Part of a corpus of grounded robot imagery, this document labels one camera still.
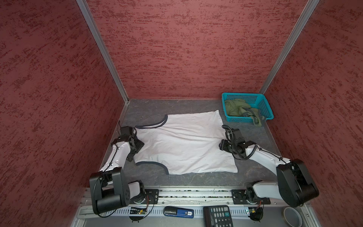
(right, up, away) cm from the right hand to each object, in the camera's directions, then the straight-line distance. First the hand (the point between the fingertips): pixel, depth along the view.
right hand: (221, 148), depth 90 cm
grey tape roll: (+30, -29, -21) cm, 47 cm away
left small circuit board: (-51, -28, -18) cm, 61 cm away
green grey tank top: (+17, +28, +16) cm, 36 cm away
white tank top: (-21, +2, +5) cm, 21 cm away
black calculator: (-8, -28, -23) cm, 37 cm away
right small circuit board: (+13, -29, -19) cm, 37 cm away
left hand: (-54, -1, -4) cm, 54 cm away
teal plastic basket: (+35, +33, +23) cm, 54 cm away
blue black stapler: (-27, -24, -24) cm, 44 cm away
